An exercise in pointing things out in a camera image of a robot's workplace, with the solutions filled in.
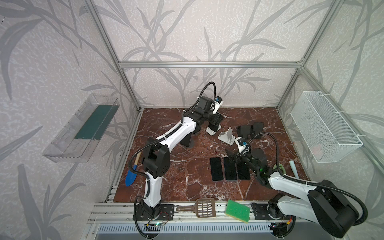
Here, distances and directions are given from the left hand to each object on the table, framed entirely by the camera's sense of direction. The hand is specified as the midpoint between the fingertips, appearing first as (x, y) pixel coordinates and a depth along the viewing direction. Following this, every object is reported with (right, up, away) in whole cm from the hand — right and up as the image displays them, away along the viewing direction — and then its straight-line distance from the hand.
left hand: (218, 114), depth 87 cm
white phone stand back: (-3, -12, +12) cm, 17 cm away
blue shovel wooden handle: (-51, -36, -2) cm, 63 cm away
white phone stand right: (+6, -15, +8) cm, 18 cm away
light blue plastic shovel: (+44, -32, -1) cm, 55 cm away
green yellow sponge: (+8, -49, -14) cm, 51 cm away
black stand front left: (+28, -9, +11) cm, 31 cm away
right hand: (+7, -17, -3) cm, 19 cm away
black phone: (-2, -8, +9) cm, 13 cm away
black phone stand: (+18, -11, +11) cm, 24 cm away
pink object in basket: (+48, -19, -14) cm, 53 cm away
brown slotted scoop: (-9, -49, -12) cm, 51 cm away
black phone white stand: (+14, -34, -2) cm, 37 cm away
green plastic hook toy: (+38, -32, +1) cm, 49 cm away
